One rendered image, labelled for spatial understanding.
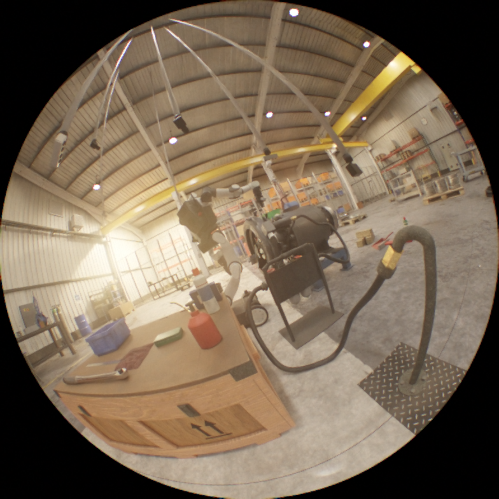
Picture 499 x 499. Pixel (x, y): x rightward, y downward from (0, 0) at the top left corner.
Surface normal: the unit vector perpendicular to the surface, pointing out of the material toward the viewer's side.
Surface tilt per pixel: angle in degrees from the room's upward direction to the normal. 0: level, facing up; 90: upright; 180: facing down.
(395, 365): 0
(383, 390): 0
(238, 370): 90
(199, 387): 90
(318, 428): 0
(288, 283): 90
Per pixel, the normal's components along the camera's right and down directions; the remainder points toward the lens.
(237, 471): -0.39, -0.92
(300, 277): 0.22, -0.07
